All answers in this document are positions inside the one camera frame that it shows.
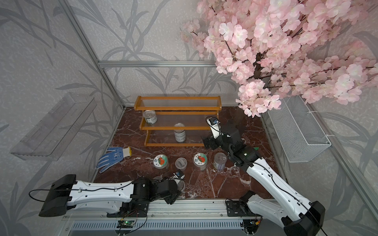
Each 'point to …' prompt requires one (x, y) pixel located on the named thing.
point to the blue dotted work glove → (116, 154)
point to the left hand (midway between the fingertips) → (177, 191)
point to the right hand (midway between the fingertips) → (210, 130)
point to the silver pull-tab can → (149, 116)
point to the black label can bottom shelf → (180, 135)
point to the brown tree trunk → (238, 119)
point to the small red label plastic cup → (181, 163)
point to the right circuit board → (251, 225)
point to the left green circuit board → (125, 224)
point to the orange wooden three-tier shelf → (181, 120)
